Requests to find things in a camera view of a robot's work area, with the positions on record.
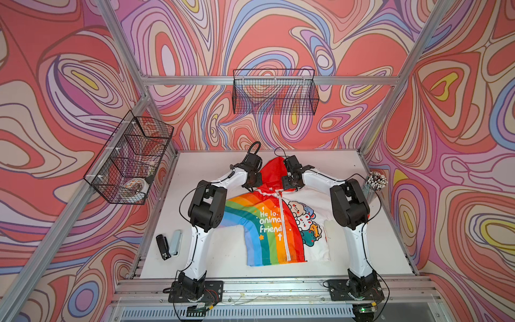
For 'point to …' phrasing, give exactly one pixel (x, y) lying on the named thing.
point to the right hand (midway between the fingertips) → (291, 186)
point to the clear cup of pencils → (374, 182)
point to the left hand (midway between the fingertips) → (259, 182)
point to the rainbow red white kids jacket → (282, 227)
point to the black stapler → (163, 246)
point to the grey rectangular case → (176, 243)
